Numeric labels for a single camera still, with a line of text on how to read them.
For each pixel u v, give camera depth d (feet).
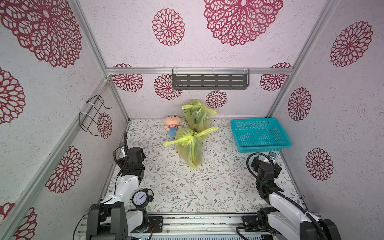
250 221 2.45
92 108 2.57
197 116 3.11
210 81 3.13
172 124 3.54
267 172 2.09
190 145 2.67
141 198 2.61
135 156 2.14
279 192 1.93
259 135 3.66
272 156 2.35
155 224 2.42
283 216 1.76
